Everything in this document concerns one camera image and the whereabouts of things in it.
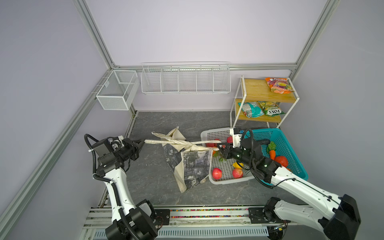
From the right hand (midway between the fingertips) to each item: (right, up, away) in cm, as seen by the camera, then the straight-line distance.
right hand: (219, 145), depth 74 cm
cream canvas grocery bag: (-13, -7, -4) cm, 15 cm away
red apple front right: (+12, -17, +8) cm, 22 cm away
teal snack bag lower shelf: (+24, +20, +22) cm, 39 cm away
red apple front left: (0, -17, +8) cm, 19 cm away
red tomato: (+39, -11, +12) cm, 42 cm away
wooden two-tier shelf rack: (+25, +31, +12) cm, 41 cm away
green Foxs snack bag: (+37, +21, +22) cm, 48 cm away
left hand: (-37, +3, -1) cm, 37 cm away
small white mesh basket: (-66, +34, +30) cm, 80 cm away
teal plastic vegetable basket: (+42, -4, +22) cm, 48 cm away
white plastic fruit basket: (+6, -17, +15) cm, 24 cm away
